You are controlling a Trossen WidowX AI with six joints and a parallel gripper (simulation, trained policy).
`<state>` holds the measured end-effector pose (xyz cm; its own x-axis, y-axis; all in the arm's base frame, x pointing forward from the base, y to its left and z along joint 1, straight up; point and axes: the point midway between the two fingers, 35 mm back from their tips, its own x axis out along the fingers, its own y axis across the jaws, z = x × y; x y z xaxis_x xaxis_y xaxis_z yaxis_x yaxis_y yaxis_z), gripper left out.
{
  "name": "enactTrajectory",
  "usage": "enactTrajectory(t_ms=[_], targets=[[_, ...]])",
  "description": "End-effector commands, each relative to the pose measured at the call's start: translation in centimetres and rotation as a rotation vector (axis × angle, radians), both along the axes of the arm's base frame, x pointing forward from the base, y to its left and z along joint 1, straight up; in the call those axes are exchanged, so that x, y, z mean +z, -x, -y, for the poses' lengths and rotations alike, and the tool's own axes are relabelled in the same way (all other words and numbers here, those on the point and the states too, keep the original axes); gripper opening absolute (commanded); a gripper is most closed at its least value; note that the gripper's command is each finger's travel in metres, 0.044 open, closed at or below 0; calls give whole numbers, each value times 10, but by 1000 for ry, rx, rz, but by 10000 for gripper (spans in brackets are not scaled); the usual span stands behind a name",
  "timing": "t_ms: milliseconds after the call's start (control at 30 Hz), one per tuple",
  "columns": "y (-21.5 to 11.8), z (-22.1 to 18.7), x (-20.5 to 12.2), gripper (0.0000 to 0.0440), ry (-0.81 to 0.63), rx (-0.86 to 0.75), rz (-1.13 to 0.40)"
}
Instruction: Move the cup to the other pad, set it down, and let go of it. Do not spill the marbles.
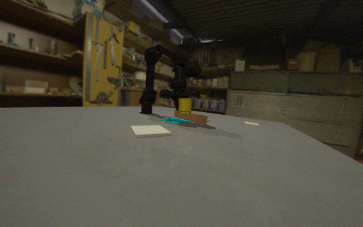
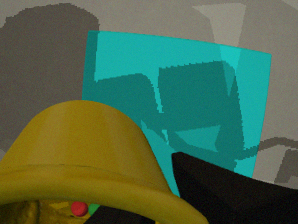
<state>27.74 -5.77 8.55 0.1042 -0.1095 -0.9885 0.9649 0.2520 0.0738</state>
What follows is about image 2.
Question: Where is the yellow cup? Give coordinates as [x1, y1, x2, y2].
[0, 100, 210, 224]

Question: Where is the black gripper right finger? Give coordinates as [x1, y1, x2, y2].
[170, 151, 298, 224]

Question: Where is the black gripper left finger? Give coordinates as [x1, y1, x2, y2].
[84, 205, 156, 224]

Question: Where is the small red ball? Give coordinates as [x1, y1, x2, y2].
[71, 201, 88, 217]

